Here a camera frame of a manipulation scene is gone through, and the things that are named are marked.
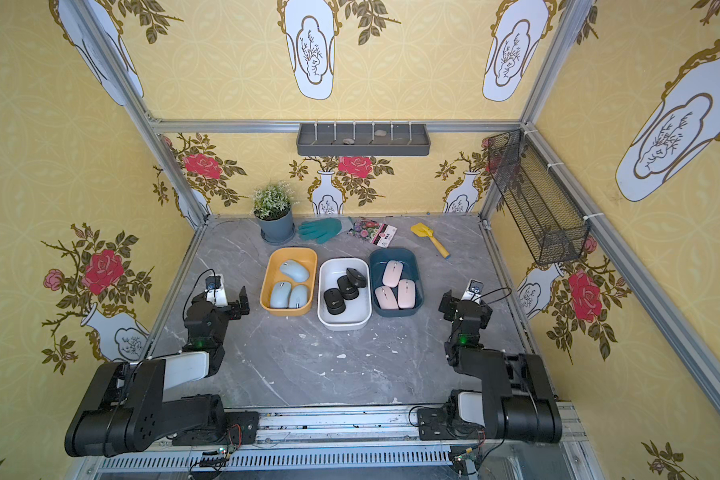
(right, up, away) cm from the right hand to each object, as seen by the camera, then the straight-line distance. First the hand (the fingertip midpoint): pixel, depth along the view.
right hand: (466, 294), depth 91 cm
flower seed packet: (-25, +19, +25) cm, 40 cm away
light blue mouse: (-55, +6, +11) cm, 56 cm away
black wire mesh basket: (+31, +26, +13) cm, 42 cm away
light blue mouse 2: (-58, -1, +4) cm, 58 cm away
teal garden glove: (-48, +21, +24) cm, 57 cm away
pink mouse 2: (-17, -1, +7) cm, 18 cm away
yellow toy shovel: (-9, +21, +25) cm, 34 cm away
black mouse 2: (-36, 0, +7) cm, 37 cm away
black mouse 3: (-34, +4, +7) cm, 35 cm away
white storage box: (-32, -6, +2) cm, 33 cm away
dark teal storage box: (-26, +10, +13) cm, 31 cm away
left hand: (-71, +2, -1) cm, 71 cm away
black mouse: (-40, -3, +3) cm, 40 cm away
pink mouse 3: (-24, -2, +4) cm, 24 cm away
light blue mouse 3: (-51, -1, +3) cm, 51 cm away
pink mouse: (-21, +5, +10) cm, 24 cm away
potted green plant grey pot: (-63, +28, +12) cm, 70 cm away
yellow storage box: (-56, +3, +9) cm, 57 cm away
